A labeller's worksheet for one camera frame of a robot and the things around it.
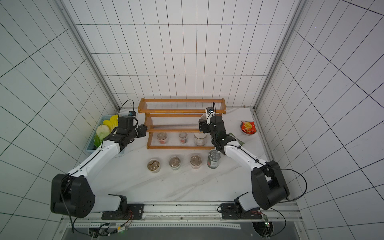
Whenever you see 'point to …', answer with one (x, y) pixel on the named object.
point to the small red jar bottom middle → (183, 137)
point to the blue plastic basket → (91, 147)
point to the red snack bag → (248, 127)
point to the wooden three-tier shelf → (173, 123)
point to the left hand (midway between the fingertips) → (141, 130)
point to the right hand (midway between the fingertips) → (200, 117)
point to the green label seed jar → (174, 163)
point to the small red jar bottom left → (162, 137)
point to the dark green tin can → (214, 157)
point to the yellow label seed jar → (153, 165)
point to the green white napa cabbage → (102, 132)
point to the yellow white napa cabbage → (112, 123)
